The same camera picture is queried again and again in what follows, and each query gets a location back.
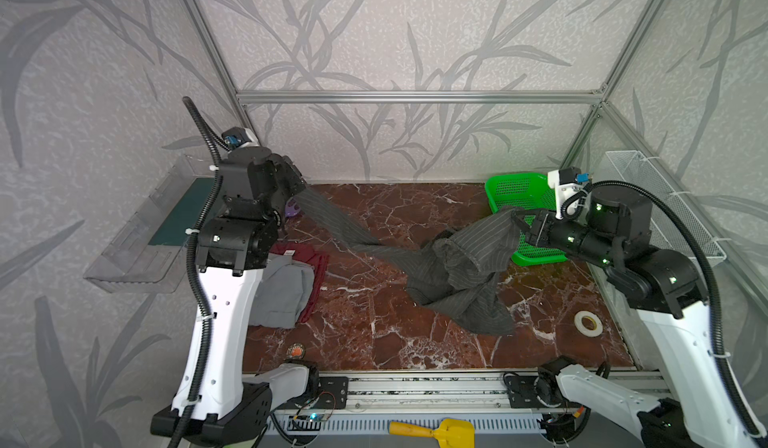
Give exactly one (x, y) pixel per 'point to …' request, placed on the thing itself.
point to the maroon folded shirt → (305, 255)
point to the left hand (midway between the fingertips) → (291, 153)
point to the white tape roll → (591, 333)
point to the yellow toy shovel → (450, 433)
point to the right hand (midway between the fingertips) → (513, 204)
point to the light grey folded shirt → (282, 290)
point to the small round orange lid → (296, 350)
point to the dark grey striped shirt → (458, 274)
